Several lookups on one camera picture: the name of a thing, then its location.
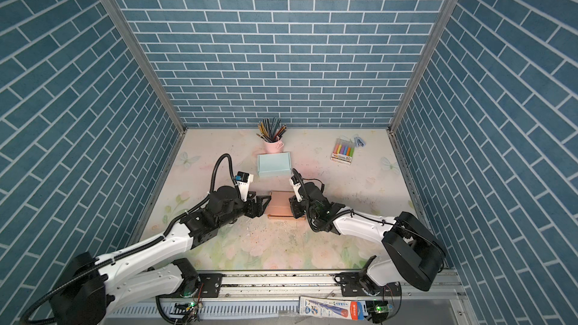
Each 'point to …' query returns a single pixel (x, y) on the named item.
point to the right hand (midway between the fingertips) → (289, 197)
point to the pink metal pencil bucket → (275, 147)
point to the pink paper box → (280, 207)
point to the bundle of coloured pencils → (269, 131)
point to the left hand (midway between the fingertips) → (265, 197)
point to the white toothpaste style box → (352, 310)
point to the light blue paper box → (274, 165)
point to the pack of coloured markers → (342, 151)
